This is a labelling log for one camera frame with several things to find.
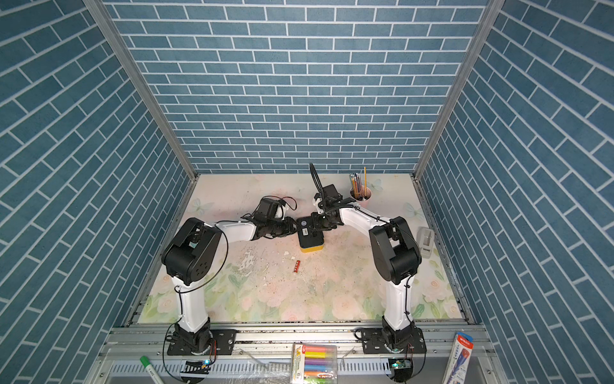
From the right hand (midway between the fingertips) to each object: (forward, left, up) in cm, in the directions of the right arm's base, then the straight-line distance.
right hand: (313, 226), depth 96 cm
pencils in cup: (+18, -16, +11) cm, 27 cm away
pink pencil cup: (+16, -20, +4) cm, 26 cm away
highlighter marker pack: (-45, -4, -5) cm, 45 cm away
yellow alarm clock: (-3, +1, -3) cm, 4 cm away
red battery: (-15, +5, -5) cm, 16 cm away
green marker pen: (-50, +42, -4) cm, 66 cm away
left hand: (-1, +4, -2) cm, 4 cm away
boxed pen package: (-40, -48, -5) cm, 63 cm away
